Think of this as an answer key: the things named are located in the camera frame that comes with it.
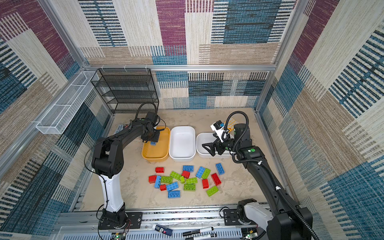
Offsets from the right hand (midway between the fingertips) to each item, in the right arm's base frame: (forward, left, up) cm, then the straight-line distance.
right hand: (210, 141), depth 76 cm
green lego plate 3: (-18, 0, -23) cm, 29 cm away
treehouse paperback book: (+26, +61, -20) cm, 69 cm away
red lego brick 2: (-12, -4, -21) cm, 24 cm away
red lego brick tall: (-6, +29, -20) cm, 35 cm away
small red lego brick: (-15, +26, -20) cm, 36 cm away
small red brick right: (-14, +2, -22) cm, 26 cm away
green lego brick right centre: (-8, +2, -23) cm, 24 cm away
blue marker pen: (-35, +21, -19) cm, 45 cm away
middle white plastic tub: (+12, +16, -21) cm, 29 cm away
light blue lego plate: (-7, +5, -21) cm, 22 cm away
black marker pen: (-35, +8, -21) cm, 42 cm away
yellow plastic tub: (+8, +29, -22) cm, 38 cm away
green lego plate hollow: (-15, +11, -22) cm, 29 cm away
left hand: (+16, +34, -16) cm, 41 cm away
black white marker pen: (-37, +6, -21) cm, 43 cm away
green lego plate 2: (-8, +19, -21) cm, 30 cm away
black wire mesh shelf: (+48, +55, -4) cm, 73 cm away
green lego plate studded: (-12, +10, -22) cm, 26 cm away
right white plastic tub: (+15, +1, -19) cm, 24 cm away
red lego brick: (-10, +32, -21) cm, 40 cm away
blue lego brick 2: (-14, +29, -20) cm, 38 cm away
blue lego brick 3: (-15, +21, -21) cm, 33 cm away
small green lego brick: (-12, +15, -20) cm, 27 cm away
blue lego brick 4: (-5, +12, -20) cm, 24 cm away
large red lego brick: (-7, +13, -23) cm, 27 cm away
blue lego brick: (+13, +35, -20) cm, 42 cm away
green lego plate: (-11, +24, -21) cm, 34 cm away
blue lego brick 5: (-6, -7, -21) cm, 23 cm away
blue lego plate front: (-18, +20, -22) cm, 35 cm away
